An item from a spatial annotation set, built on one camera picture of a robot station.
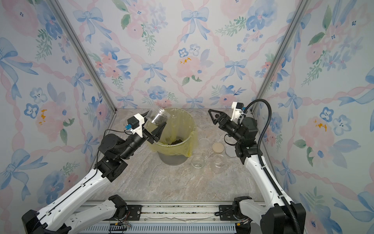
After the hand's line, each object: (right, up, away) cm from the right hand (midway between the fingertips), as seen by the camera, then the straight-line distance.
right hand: (212, 113), depth 69 cm
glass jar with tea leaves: (-6, -29, +23) cm, 37 cm away
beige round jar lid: (+8, -21, +29) cm, 37 cm away
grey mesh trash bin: (-22, -28, +23) cm, 43 cm away
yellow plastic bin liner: (-17, -13, +25) cm, 33 cm away
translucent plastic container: (+7, -30, +21) cm, 37 cm away
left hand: (-24, -2, -10) cm, 26 cm away
